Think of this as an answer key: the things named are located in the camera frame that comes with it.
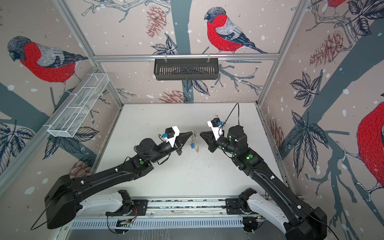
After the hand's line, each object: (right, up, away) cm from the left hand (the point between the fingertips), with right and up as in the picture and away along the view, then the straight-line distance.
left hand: (190, 133), depth 63 cm
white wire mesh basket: (-60, +5, +9) cm, 61 cm away
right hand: (+4, -2, +7) cm, 9 cm away
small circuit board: (-33, -45, +8) cm, 56 cm away
